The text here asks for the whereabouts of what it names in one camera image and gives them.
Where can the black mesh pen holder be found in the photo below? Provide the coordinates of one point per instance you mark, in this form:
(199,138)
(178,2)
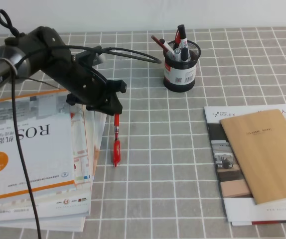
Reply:
(180,76)

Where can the white Agilex brochure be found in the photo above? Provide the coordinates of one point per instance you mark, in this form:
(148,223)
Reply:
(239,204)

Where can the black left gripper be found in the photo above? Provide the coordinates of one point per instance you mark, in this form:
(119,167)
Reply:
(46,51)

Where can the black marker in holder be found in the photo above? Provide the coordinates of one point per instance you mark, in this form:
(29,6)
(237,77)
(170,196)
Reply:
(185,56)

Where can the grey capped pen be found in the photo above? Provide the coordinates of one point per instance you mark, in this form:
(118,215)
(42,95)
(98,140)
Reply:
(177,54)

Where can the tan classic notebook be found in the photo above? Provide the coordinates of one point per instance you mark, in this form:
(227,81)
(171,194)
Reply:
(258,141)

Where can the grey checkered tablecloth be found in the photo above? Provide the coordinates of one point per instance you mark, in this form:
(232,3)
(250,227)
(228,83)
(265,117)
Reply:
(165,186)

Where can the red gel pen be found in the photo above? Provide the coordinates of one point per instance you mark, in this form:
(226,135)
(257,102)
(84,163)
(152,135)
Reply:
(117,144)

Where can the white ROS textbook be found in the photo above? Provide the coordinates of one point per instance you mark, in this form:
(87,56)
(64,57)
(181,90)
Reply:
(36,147)

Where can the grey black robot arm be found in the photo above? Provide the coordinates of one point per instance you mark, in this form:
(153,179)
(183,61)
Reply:
(13,61)

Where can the black capped white marker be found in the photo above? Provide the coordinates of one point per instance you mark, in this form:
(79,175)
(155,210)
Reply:
(182,36)

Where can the stack of books underneath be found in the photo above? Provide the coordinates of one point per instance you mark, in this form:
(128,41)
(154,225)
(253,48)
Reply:
(87,131)

